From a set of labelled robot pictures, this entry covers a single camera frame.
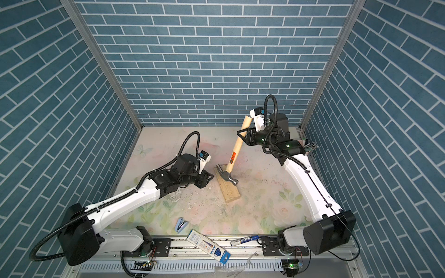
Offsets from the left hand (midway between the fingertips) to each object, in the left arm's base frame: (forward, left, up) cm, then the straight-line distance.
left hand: (214, 176), depth 79 cm
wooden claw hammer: (+7, -11, +16) cm, 21 cm away
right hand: (+10, -12, +18) cm, 24 cm away
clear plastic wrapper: (-34, -9, -16) cm, 38 cm away
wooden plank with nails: (-2, -8, -12) cm, 15 cm away
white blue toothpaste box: (-27, 0, -14) cm, 31 cm away
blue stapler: (-17, +15, -15) cm, 27 cm away
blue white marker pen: (-24, -11, -14) cm, 30 cm away
